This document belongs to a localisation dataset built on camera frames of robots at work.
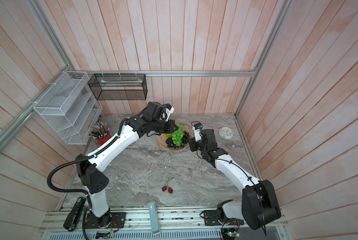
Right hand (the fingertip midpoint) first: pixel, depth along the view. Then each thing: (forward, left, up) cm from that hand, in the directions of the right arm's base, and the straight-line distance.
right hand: (191, 138), depth 86 cm
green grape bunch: (-2, +8, +5) cm, 10 cm away
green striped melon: (+6, +14, -5) cm, 16 cm away
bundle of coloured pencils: (+5, +57, -1) cm, 57 cm away
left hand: (-4, +7, +11) cm, 14 cm away
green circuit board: (-45, -20, -16) cm, 51 cm away
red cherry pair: (-24, +14, -16) cm, 32 cm away
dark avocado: (+5, +14, -11) cm, 18 cm away
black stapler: (-42, +60, -13) cm, 74 cm away
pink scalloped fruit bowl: (+10, +19, -13) cm, 25 cm away
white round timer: (+16, -27, -14) cm, 34 cm away
